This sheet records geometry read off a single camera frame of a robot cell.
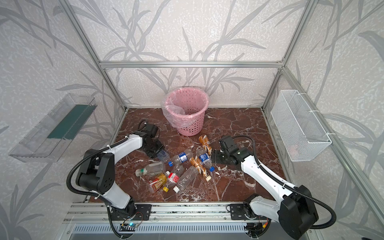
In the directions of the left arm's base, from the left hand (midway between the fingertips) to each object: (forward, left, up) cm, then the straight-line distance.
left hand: (165, 145), depth 92 cm
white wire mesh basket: (-7, -64, +31) cm, 71 cm away
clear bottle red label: (-20, -8, 0) cm, 21 cm away
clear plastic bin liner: (+29, -7, +6) cm, 31 cm away
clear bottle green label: (-13, +7, -3) cm, 15 cm away
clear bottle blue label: (-6, +1, 0) cm, 6 cm away
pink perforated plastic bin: (+12, -19, +4) cm, 23 cm away
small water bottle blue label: (-7, -25, -1) cm, 26 cm away
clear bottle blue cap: (-7, -11, -1) cm, 13 cm away
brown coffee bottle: (-10, -19, -1) cm, 22 cm away
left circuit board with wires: (-39, +11, -4) cm, 41 cm away
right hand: (-7, -31, +6) cm, 32 cm away
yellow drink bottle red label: (-22, 0, -1) cm, 22 cm away
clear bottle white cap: (-17, -17, 0) cm, 24 cm away
